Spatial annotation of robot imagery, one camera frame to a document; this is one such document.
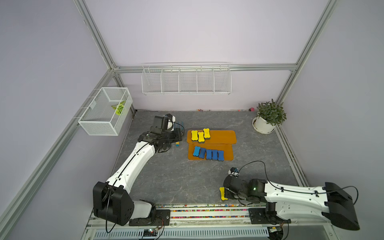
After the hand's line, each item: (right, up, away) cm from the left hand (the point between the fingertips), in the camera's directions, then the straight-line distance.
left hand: (183, 135), depth 80 cm
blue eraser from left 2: (+10, -12, +14) cm, 22 cm away
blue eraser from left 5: (+22, -14, +14) cm, 30 cm away
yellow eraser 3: (+13, -1, +7) cm, 15 cm away
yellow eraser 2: (+10, -2, +5) cm, 11 cm away
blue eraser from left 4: (+18, -13, +14) cm, 27 cm away
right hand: (+21, -30, -1) cm, 37 cm away
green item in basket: (-36, +15, +1) cm, 39 cm away
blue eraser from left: (+7, -11, +16) cm, 21 cm away
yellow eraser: (+6, 0, +7) cm, 9 cm away
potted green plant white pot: (+53, +11, +12) cm, 55 cm away
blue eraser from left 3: (+15, -13, +14) cm, 24 cm away
